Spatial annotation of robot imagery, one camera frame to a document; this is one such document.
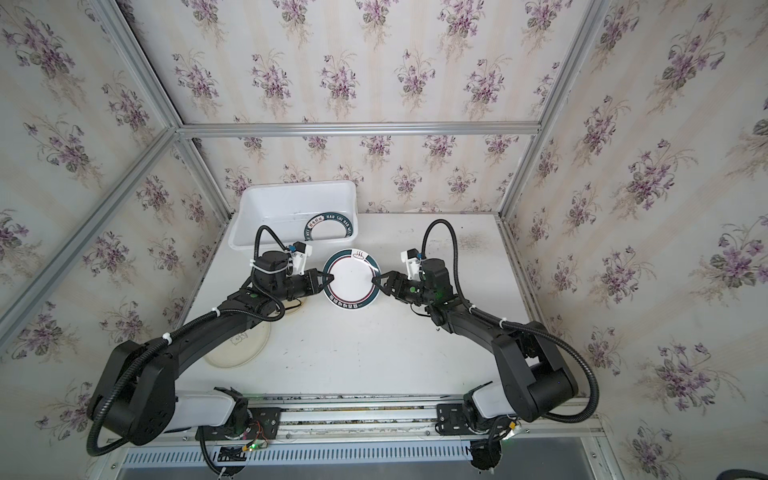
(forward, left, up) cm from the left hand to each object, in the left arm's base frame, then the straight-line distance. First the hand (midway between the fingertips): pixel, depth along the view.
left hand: (334, 277), depth 83 cm
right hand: (-1, -15, -1) cm, 15 cm away
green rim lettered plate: (+31, +7, -12) cm, 34 cm away
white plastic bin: (+37, +12, -10) cm, 40 cm away
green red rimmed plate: (-2, -5, -2) cm, 6 cm away
